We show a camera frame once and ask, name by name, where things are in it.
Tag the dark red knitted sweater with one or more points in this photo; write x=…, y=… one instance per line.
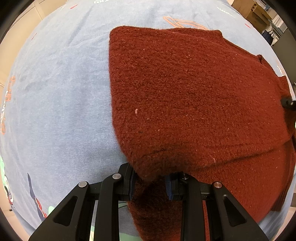
x=185, y=92

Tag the wooden cabinet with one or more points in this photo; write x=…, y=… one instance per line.
x=252, y=11

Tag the grey chair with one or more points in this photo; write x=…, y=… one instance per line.
x=286, y=46

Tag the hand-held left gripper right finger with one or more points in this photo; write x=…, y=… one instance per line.
x=174, y=188

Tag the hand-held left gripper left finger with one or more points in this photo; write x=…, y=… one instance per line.
x=126, y=185

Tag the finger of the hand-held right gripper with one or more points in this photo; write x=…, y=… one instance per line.
x=288, y=102

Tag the blue printed bed sheet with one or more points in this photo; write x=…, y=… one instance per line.
x=57, y=92

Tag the white wardrobe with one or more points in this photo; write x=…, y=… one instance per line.
x=34, y=7

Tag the dark blue bag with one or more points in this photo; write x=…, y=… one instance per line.
x=269, y=37

